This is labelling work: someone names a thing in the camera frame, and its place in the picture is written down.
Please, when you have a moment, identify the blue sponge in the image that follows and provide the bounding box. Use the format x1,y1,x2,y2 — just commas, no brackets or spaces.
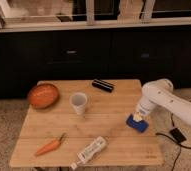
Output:
126,114,149,133

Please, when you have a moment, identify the orange carrot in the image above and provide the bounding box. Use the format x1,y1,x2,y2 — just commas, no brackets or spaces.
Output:
35,133,66,156

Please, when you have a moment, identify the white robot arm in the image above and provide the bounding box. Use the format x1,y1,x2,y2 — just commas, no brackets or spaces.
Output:
135,79,191,126

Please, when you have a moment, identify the black rectangular case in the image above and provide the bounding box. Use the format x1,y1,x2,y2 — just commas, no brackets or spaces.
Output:
92,79,114,92

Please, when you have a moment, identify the orange wooden bowl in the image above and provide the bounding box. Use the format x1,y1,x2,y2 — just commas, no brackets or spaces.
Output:
27,83,59,109

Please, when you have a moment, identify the black power adapter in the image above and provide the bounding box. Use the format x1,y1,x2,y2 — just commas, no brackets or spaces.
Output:
170,128,186,143

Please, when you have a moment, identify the black cabinet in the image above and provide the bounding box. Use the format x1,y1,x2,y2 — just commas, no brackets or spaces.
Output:
0,26,191,99

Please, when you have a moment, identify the black cable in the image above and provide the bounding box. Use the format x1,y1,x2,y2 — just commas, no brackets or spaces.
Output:
154,87,191,171

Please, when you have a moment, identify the wooden table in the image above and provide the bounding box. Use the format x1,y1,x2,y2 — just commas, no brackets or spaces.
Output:
9,79,163,167

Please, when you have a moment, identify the white plastic bottle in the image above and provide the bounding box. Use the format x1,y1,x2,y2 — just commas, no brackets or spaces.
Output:
71,136,107,170

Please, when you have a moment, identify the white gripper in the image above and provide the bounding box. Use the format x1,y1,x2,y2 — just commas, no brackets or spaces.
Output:
133,96,156,121

